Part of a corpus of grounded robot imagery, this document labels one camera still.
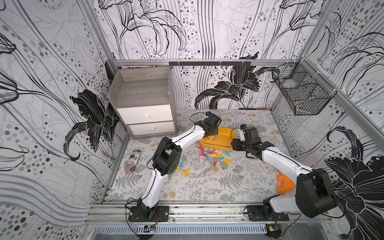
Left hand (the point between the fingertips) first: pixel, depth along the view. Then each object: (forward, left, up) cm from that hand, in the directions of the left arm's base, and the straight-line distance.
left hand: (211, 130), depth 97 cm
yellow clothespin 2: (-26, +15, -7) cm, 31 cm away
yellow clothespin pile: (-19, -10, -7) cm, 22 cm away
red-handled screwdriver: (+31, -38, -8) cm, 50 cm away
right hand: (-9, -15, +2) cm, 18 cm away
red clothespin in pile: (-12, -1, -7) cm, 14 cm away
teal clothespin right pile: (-12, -12, -7) cm, 18 cm away
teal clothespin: (-21, +19, -7) cm, 29 cm away
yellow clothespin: (-36, +18, +21) cm, 45 cm away
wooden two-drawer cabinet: (+6, +42, +21) cm, 47 cm away
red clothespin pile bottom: (-19, -2, -7) cm, 20 cm away
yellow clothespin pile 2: (-15, -4, -6) cm, 16 cm away
